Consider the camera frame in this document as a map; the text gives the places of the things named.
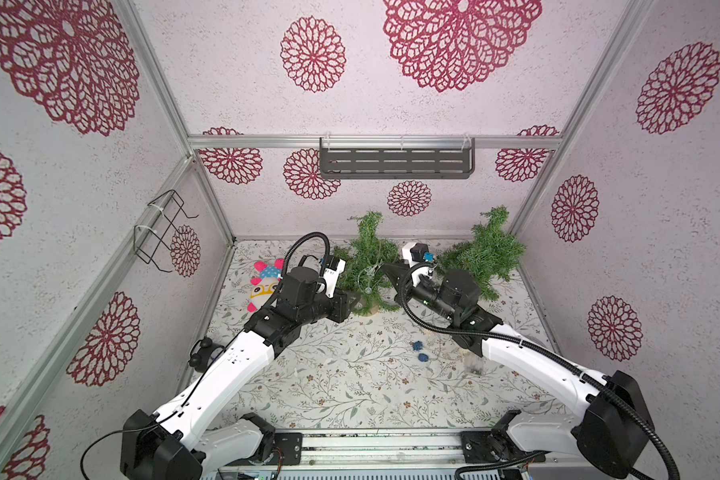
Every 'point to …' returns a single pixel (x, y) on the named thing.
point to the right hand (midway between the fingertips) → (385, 265)
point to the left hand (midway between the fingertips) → (352, 297)
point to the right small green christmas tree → (490, 255)
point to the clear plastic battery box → (475, 365)
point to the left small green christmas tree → (365, 254)
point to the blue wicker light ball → (417, 345)
